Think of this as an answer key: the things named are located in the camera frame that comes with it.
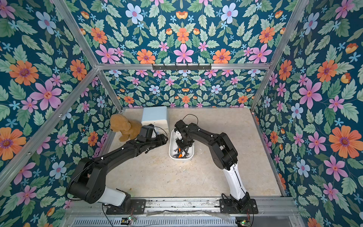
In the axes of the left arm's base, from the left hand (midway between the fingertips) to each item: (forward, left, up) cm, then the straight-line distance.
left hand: (166, 138), depth 90 cm
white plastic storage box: (-1, -3, -8) cm, 9 cm away
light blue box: (+14, +5, +6) cm, 16 cm away
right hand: (-1, -10, -8) cm, 13 cm away
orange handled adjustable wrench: (-5, -8, -8) cm, 13 cm away
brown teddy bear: (+8, +24, +1) cm, 25 cm away
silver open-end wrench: (-8, -13, -9) cm, 17 cm away
